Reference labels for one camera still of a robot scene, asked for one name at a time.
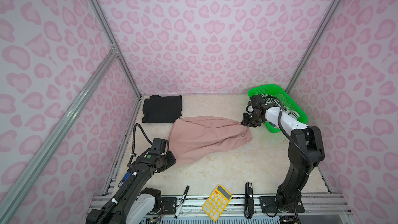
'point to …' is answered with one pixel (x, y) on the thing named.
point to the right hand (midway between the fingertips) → (244, 121)
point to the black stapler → (249, 209)
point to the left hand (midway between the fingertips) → (174, 158)
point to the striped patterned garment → (277, 101)
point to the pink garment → (192, 138)
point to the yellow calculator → (216, 202)
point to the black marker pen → (181, 202)
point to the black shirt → (161, 109)
